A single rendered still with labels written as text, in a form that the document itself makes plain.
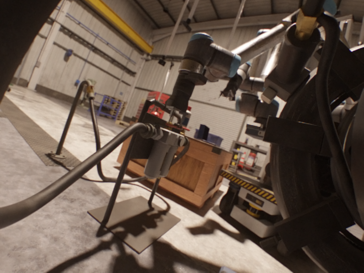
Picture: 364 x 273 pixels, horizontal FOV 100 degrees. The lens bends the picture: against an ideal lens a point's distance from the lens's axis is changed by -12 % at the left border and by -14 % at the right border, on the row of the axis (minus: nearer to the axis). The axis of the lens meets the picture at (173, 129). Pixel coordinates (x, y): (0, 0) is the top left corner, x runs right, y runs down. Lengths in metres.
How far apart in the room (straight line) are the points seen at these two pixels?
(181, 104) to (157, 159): 0.28
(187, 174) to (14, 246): 1.00
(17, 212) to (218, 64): 0.69
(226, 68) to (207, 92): 9.54
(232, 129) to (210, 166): 8.05
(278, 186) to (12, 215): 0.61
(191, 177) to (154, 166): 0.55
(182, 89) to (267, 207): 0.89
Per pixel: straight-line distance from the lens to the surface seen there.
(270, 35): 1.06
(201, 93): 10.37
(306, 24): 0.45
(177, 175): 1.33
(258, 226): 1.26
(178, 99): 0.64
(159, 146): 0.78
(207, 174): 1.24
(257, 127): 0.57
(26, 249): 0.69
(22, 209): 0.37
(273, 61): 1.45
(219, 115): 9.60
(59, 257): 0.67
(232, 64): 0.72
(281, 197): 0.61
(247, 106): 1.53
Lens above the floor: 0.46
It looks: 1 degrees up
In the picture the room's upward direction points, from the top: 20 degrees clockwise
